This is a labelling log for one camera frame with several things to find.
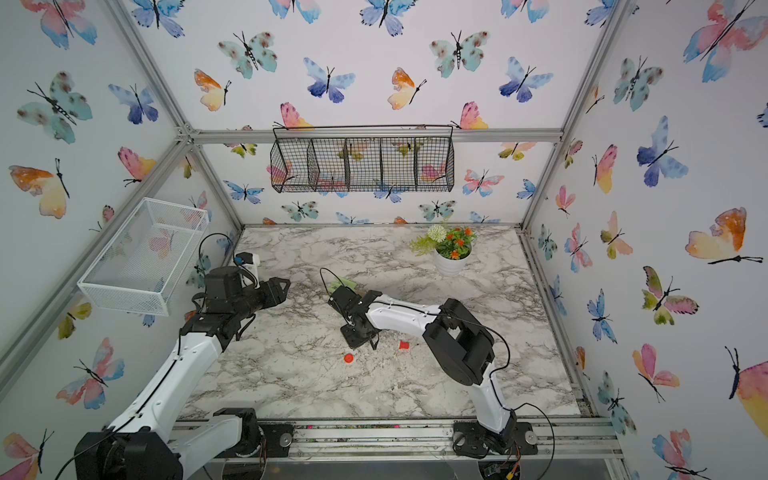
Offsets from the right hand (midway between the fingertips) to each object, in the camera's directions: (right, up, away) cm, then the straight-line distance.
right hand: (358, 334), depth 89 cm
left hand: (-20, +17, -7) cm, 27 cm away
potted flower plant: (+29, +26, +7) cm, 39 cm away
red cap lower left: (-2, -6, -2) cm, 7 cm away
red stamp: (+13, -3, -1) cm, 14 cm away
